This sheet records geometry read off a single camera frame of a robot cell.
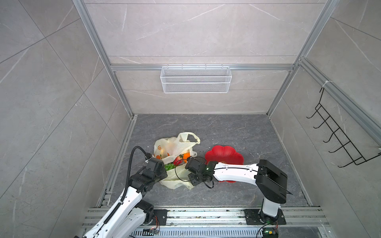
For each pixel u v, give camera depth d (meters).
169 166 0.86
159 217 0.73
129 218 0.57
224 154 0.95
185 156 0.89
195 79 1.01
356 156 0.60
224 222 0.73
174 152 0.82
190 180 0.76
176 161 0.85
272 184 0.44
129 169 0.54
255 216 0.75
